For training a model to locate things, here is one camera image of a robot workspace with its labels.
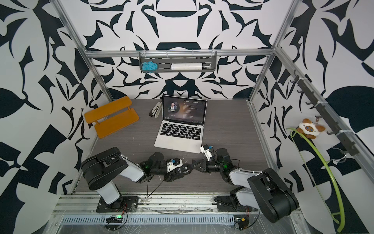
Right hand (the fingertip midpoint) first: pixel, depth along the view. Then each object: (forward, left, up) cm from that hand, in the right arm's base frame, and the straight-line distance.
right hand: (190, 165), depth 81 cm
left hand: (+2, +6, -6) cm, 9 cm away
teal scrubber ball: (+52, +24, +28) cm, 64 cm away
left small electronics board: (-23, +38, -8) cm, 45 cm away
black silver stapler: (+42, +25, -3) cm, 49 cm away
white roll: (+50, +1, +29) cm, 58 cm away
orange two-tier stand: (+34, +53, 0) cm, 63 cm away
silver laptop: (+27, +5, -5) cm, 28 cm away
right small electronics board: (-25, -25, -8) cm, 36 cm away
